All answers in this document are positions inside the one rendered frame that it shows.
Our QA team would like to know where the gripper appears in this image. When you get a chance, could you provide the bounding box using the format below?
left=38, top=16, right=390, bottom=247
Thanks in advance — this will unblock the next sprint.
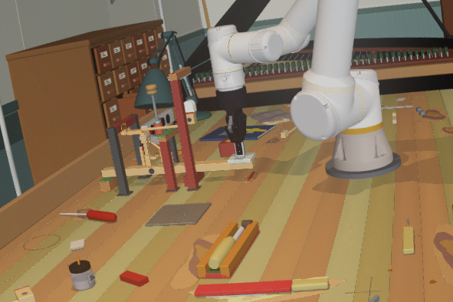
left=215, top=86, right=248, bottom=158

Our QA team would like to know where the wooden key with white top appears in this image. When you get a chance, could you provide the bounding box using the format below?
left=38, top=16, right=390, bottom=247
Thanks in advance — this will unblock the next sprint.
left=100, top=152, right=257, bottom=179

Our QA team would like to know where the let-off screw with wooden knob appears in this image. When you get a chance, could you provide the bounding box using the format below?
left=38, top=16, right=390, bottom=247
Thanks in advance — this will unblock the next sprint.
left=145, top=84, right=166, bottom=136

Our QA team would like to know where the orange wooden tray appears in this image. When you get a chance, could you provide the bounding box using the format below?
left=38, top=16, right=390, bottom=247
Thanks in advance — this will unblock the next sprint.
left=195, top=220, right=261, bottom=280

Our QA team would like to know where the black grand piano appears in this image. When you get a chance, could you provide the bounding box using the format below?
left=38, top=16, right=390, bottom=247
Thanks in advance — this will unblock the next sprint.
left=191, top=36, right=453, bottom=100

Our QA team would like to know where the dark red cube block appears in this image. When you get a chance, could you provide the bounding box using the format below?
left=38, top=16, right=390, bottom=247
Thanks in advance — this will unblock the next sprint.
left=218, top=139, right=237, bottom=159

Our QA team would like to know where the blue book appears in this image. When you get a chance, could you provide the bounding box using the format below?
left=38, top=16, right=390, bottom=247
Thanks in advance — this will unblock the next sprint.
left=199, top=125, right=277, bottom=143

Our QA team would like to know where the grey felt cloth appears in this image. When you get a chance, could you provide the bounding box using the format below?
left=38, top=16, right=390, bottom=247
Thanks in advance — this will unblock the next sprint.
left=250, top=109, right=292, bottom=124

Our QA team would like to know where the white and red felt hammer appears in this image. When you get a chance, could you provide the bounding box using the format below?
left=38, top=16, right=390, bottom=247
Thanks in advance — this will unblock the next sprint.
left=182, top=99, right=198, bottom=126

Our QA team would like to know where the grey bar with holes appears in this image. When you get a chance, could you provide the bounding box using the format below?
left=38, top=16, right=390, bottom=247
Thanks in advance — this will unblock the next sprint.
left=150, top=108, right=176, bottom=128

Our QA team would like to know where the green desk lamp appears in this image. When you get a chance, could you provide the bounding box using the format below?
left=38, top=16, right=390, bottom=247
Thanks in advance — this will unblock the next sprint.
left=133, top=31, right=213, bottom=122

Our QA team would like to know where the grey square mat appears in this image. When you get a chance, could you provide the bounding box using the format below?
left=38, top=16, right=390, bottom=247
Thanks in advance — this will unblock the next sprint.
left=145, top=202, right=212, bottom=228

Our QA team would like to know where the green and brown small block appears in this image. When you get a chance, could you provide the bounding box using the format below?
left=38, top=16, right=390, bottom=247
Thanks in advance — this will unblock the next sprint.
left=98, top=176, right=118, bottom=193

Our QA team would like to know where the flat red block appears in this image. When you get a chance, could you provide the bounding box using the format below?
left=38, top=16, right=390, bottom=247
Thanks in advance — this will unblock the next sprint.
left=119, top=270, right=150, bottom=287

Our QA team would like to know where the brown wooden drawer cabinet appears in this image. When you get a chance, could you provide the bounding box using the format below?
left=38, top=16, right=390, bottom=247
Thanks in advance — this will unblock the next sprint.
left=5, top=19, right=174, bottom=185

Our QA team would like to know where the wooden bench edge board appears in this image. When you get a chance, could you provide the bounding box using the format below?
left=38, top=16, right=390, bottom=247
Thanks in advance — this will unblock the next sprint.
left=0, top=127, right=136, bottom=260

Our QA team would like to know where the grey tin with brush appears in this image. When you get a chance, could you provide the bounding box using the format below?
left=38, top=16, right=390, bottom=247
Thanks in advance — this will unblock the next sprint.
left=67, top=256, right=97, bottom=292

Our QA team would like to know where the light wooden block with hole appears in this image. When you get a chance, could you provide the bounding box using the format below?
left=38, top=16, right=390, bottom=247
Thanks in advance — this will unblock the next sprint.
left=13, top=285, right=36, bottom=302

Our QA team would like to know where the red and grey action model frame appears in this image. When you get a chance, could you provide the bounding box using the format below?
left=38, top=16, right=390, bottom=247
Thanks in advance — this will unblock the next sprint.
left=106, top=66, right=206, bottom=197

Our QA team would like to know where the cream handled regulator tool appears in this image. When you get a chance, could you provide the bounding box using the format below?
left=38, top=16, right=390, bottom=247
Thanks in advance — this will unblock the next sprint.
left=208, top=219, right=254, bottom=271

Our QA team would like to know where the grey round base plate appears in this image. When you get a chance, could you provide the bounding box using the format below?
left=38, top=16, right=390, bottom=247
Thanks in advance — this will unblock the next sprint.
left=325, top=152, right=402, bottom=179

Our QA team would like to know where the long red bar cream handle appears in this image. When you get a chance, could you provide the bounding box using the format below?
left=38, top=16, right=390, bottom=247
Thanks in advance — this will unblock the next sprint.
left=193, top=277, right=330, bottom=298

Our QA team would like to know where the red handled screwdriver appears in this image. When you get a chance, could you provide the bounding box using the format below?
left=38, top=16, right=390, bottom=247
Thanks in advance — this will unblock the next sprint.
left=59, top=208, right=118, bottom=223

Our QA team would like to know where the yellow handled small tool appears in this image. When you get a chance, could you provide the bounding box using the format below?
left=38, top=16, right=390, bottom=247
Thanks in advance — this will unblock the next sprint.
left=402, top=217, right=415, bottom=256

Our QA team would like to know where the white wall pipe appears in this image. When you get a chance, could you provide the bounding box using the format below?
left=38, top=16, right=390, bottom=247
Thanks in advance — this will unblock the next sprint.
left=0, top=21, right=22, bottom=198

